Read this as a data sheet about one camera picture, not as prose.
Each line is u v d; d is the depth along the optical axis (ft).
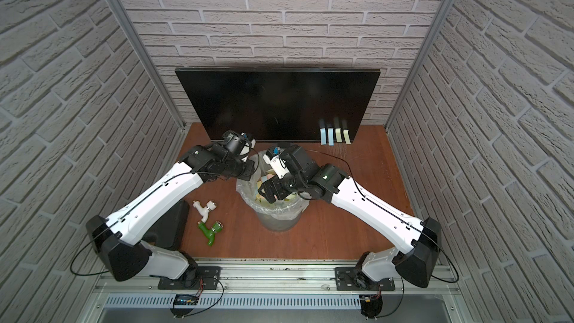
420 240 1.30
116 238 1.29
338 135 2.74
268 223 2.73
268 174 2.49
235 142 1.88
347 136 2.79
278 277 2.48
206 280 2.43
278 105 3.20
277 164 2.04
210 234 2.68
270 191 1.99
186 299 2.36
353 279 2.39
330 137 2.79
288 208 2.07
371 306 2.24
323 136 2.78
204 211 2.86
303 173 1.70
